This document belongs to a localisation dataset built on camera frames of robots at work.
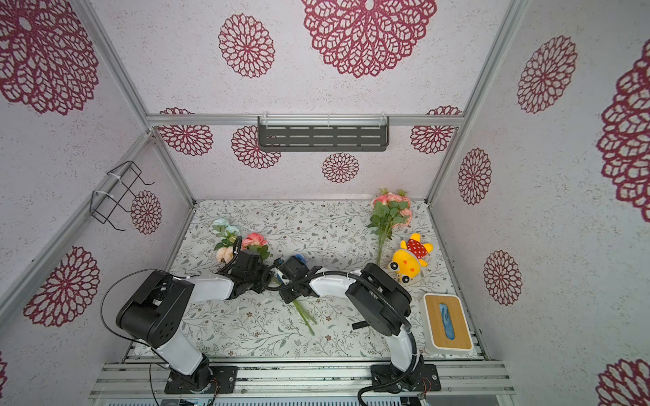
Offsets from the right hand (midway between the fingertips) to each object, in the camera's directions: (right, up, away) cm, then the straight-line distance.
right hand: (282, 288), depth 92 cm
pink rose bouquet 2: (-12, +16, +11) cm, 23 cm away
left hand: (-2, +6, +4) cm, 8 cm away
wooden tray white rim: (+49, -10, -15) cm, 52 cm away
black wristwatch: (+27, -11, -7) cm, 30 cm away
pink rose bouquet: (+44, +29, +16) cm, 55 cm away
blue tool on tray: (+55, -8, -10) cm, 57 cm away
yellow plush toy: (+47, +11, +2) cm, 48 cm away
